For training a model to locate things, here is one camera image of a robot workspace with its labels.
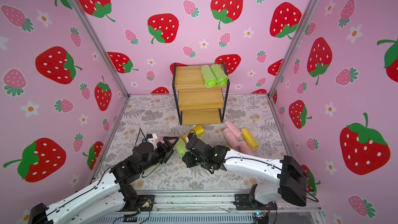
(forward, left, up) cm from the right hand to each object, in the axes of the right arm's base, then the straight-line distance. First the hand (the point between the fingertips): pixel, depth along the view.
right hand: (186, 155), depth 75 cm
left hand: (+4, +4, +5) cm, 8 cm away
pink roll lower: (+12, -31, -12) cm, 35 cm away
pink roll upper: (+29, -23, -12) cm, 39 cm away
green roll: (+3, +3, +3) cm, 5 cm away
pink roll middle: (+18, -24, -10) cm, 31 cm away
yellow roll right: (+18, -35, -11) cm, 41 cm away
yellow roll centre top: (+22, -3, -12) cm, 25 cm away
